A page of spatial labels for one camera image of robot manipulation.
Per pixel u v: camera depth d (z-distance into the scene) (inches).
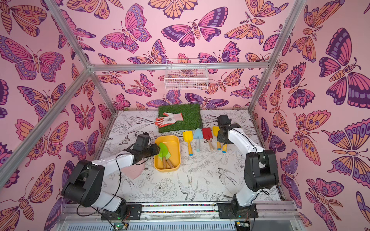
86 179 35.3
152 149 32.8
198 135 40.7
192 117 44.5
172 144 39.3
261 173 17.9
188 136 40.6
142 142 28.4
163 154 37.2
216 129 42.0
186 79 41.6
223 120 28.8
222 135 26.2
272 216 28.3
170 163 35.2
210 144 38.4
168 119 43.1
